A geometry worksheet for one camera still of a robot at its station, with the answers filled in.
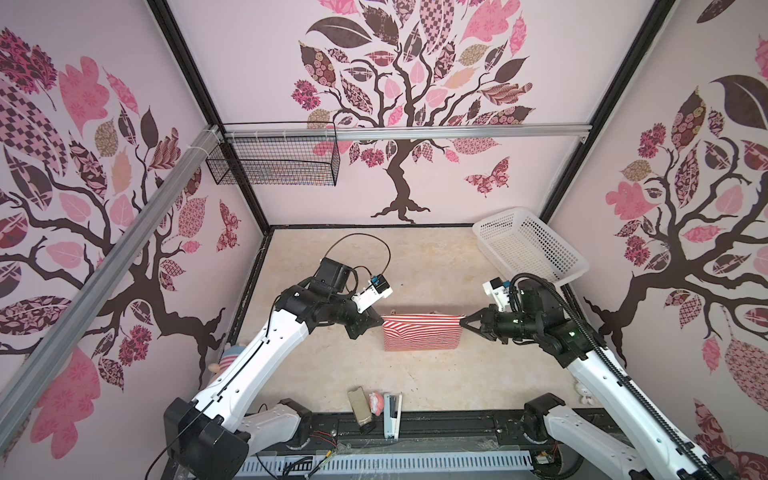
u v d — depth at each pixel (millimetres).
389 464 697
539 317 549
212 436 365
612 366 461
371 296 633
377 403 742
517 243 1138
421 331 730
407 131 942
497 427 742
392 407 758
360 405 746
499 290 681
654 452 394
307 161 800
